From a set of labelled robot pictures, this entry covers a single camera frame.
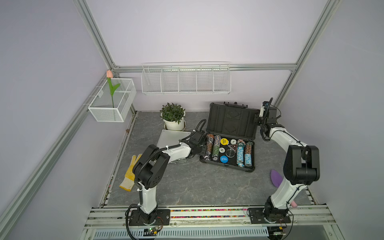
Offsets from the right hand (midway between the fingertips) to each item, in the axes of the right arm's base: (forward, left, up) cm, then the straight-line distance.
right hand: (257, 114), depth 96 cm
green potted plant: (+2, +54, +1) cm, 54 cm away
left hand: (-18, +36, -13) cm, 42 cm away
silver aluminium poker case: (-9, +58, -13) cm, 60 cm away
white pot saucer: (+2, +49, -15) cm, 51 cm away
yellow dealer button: (-12, +21, -14) cm, 28 cm away
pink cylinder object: (-50, -9, -13) cm, 52 cm away
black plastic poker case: (-5, +16, -9) cm, 19 cm away
